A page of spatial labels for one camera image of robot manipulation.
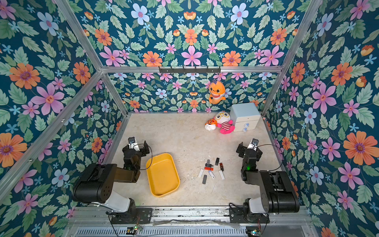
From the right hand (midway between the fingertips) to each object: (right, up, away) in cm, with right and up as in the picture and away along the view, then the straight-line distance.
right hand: (250, 143), depth 90 cm
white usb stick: (-31, -18, -2) cm, 36 cm away
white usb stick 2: (-18, -18, -3) cm, 26 cm away
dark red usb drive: (-18, -14, 0) cm, 23 cm away
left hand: (-70, +1, +1) cm, 70 cm away
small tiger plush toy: (-24, +12, +14) cm, 30 cm away
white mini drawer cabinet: (0, +17, +8) cm, 19 cm away
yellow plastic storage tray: (-53, -19, -4) cm, 57 cm away
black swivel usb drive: (-26, -13, +1) cm, 29 cm away
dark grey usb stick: (-28, -21, -4) cm, 35 cm away
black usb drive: (-20, -12, +3) cm, 24 cm away
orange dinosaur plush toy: (-20, +34, +7) cm, 40 cm away
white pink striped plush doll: (-14, +14, +15) cm, 25 cm away
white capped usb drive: (-24, -18, -2) cm, 30 cm away
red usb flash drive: (-26, -16, 0) cm, 30 cm away
